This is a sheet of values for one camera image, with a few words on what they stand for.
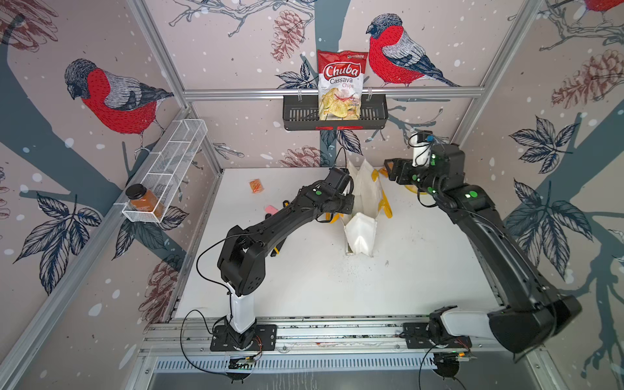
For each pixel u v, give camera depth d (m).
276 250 0.92
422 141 0.59
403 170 0.61
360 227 0.85
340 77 0.85
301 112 0.95
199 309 0.74
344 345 0.73
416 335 0.73
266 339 0.73
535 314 0.37
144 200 0.61
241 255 0.50
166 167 0.80
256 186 1.14
